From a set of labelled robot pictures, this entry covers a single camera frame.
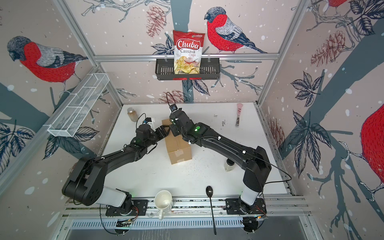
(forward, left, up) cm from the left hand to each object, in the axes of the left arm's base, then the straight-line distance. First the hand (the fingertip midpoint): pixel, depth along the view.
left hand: (168, 129), depth 87 cm
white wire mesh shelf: (+3, +47, +16) cm, 50 cm away
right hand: (-4, -4, +9) cm, 11 cm away
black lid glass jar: (-20, -35, -6) cm, 41 cm away
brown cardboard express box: (-14, -8, +1) cm, 16 cm away
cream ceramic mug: (-36, 0, -14) cm, 38 cm away
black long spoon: (-32, -24, -14) cm, 42 cm away
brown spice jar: (+18, +29, -7) cm, 35 cm away
